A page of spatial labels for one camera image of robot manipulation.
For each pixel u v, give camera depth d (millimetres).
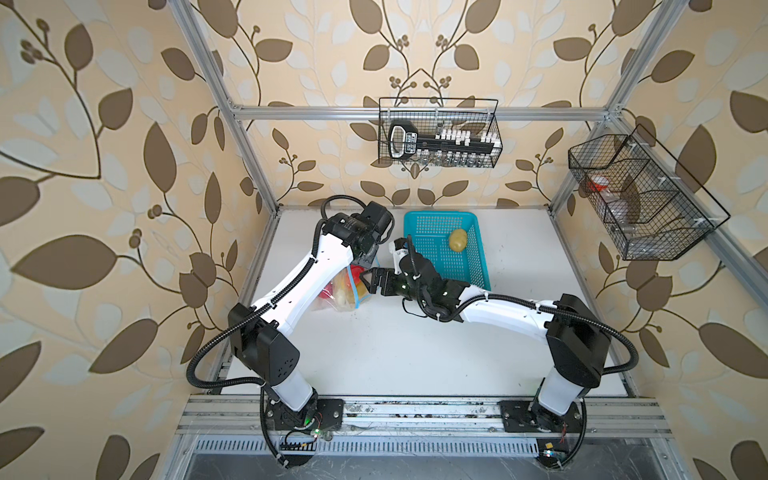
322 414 737
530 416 720
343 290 849
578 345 448
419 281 608
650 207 734
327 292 918
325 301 911
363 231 533
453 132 811
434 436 722
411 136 825
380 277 713
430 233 1118
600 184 807
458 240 1050
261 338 417
